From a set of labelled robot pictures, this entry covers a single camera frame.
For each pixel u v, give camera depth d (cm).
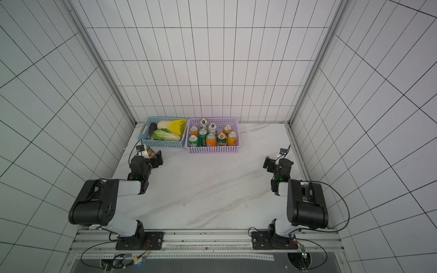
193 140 97
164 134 103
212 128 99
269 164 84
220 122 114
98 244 64
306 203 46
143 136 107
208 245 72
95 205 45
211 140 98
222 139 97
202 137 100
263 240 73
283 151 81
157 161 85
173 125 109
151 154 81
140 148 78
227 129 103
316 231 46
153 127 113
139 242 67
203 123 101
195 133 101
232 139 98
